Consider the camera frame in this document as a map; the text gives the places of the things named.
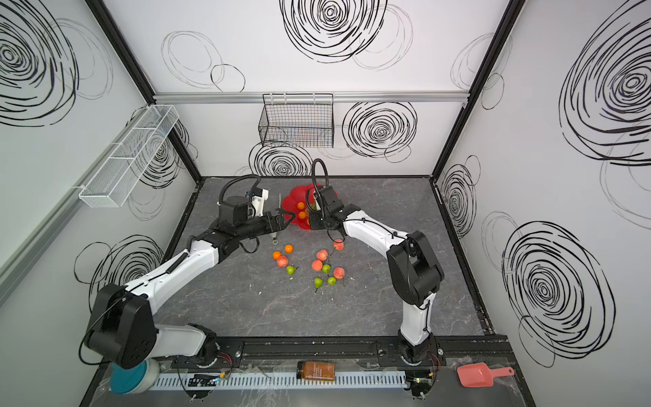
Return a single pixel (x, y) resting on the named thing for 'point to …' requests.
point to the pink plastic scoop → (480, 375)
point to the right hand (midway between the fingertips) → (309, 219)
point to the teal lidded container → (134, 381)
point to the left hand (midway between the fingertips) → (289, 216)
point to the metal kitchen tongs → (275, 235)
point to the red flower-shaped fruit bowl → (303, 193)
